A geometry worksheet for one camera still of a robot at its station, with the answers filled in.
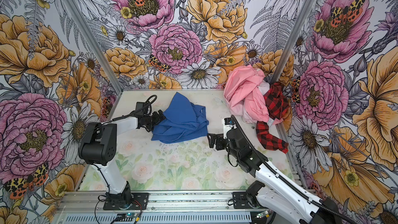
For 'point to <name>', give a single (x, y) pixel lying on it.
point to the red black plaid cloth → (276, 105)
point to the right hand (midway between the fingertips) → (215, 139)
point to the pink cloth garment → (244, 92)
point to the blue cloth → (184, 120)
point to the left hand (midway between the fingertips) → (163, 123)
